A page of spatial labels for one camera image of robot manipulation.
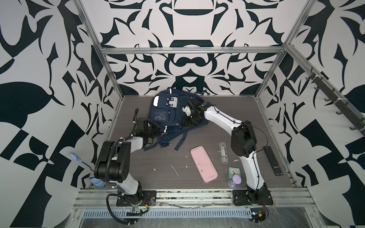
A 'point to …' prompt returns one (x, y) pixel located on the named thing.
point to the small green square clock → (233, 171)
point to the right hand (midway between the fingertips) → (181, 123)
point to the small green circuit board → (257, 215)
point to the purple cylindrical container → (236, 180)
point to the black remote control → (276, 167)
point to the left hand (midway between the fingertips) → (160, 122)
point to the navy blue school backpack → (166, 108)
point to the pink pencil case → (206, 169)
